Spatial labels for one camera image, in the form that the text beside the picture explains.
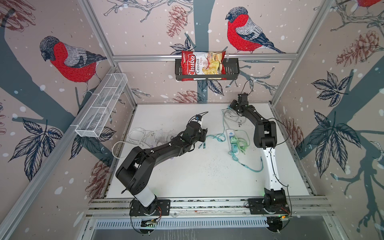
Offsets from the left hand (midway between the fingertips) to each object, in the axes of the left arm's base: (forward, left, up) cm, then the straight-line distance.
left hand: (204, 129), depth 87 cm
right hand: (+31, -23, -11) cm, 40 cm away
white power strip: (+7, -17, -13) cm, 23 cm away
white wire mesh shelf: (+6, +56, +15) cm, 59 cm away
